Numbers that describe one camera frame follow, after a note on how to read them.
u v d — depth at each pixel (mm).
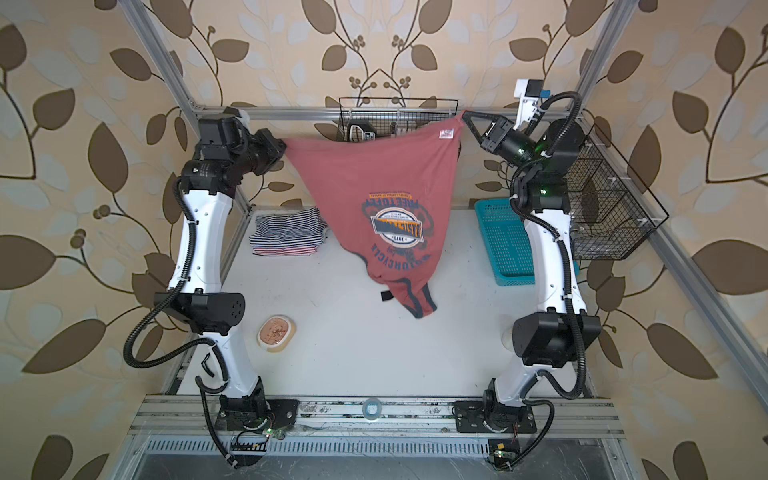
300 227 1079
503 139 536
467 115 588
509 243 1092
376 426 737
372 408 756
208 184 512
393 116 909
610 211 718
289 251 1031
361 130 806
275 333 864
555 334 437
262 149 638
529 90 525
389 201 845
